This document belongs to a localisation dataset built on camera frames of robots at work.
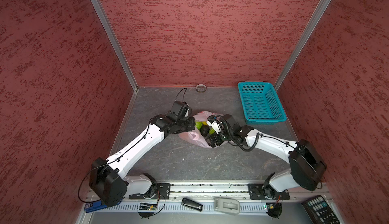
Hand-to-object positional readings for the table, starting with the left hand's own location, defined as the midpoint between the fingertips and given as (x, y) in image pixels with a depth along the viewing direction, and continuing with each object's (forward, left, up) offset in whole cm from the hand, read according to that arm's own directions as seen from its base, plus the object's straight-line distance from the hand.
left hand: (194, 128), depth 78 cm
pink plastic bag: (-7, -1, +5) cm, 8 cm away
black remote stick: (-32, 0, -15) cm, 35 cm away
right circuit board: (-33, -40, -19) cm, 55 cm away
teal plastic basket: (+32, -49, -17) cm, 61 cm away
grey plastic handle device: (-32, -16, -15) cm, 39 cm away
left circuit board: (-32, +24, -21) cm, 45 cm away
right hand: (-2, -9, -10) cm, 13 cm away
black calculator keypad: (-34, -58, -15) cm, 69 cm away
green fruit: (+9, -2, -12) cm, 15 cm away
